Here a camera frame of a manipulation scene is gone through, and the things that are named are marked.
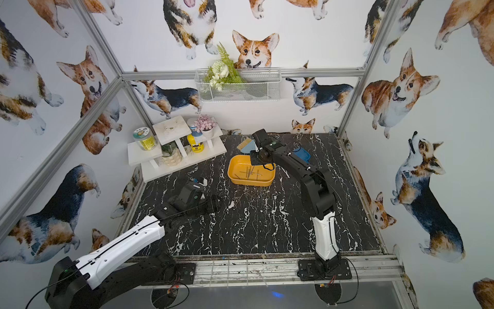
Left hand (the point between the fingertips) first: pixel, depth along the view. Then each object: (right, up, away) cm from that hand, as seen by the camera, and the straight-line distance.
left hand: (218, 196), depth 81 cm
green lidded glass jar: (-36, +25, +8) cm, 45 cm away
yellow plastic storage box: (+7, +8, +23) cm, 26 cm away
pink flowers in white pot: (-9, +32, +11) cm, 35 cm away
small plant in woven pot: (-30, +17, +23) cm, 42 cm away
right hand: (+18, +18, +14) cm, 29 cm away
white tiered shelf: (-24, +30, +14) cm, 41 cm away
